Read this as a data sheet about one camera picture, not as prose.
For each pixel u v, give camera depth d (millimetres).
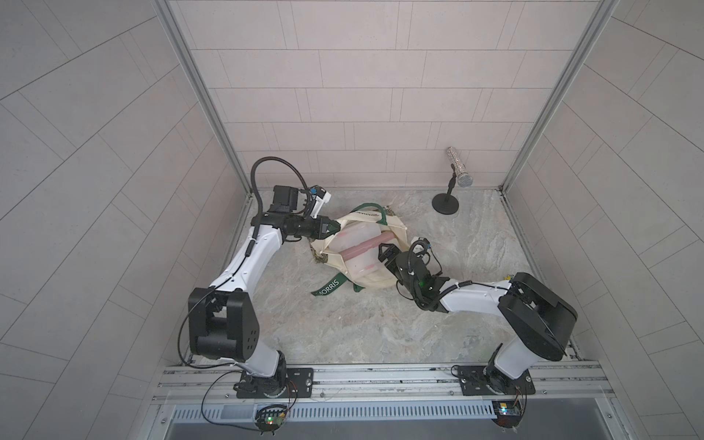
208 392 694
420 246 771
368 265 831
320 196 733
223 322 418
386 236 931
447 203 1108
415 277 651
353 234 895
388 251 773
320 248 756
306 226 697
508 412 683
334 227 777
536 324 449
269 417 642
